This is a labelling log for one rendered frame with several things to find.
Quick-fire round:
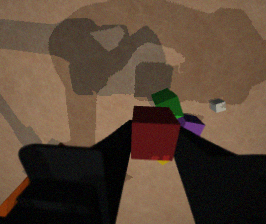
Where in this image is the purple block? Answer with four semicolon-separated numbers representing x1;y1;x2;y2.
178;114;206;136

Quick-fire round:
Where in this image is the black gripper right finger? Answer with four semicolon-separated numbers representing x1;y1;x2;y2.
173;126;266;224

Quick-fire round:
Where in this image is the small grey cube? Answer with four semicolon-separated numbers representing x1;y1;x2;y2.
210;99;226;113

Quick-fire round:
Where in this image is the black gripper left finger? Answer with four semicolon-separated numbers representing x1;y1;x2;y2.
18;120;132;224

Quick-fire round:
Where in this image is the dark green block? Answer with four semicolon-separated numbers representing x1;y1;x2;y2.
153;91;184;119
151;88;170;99

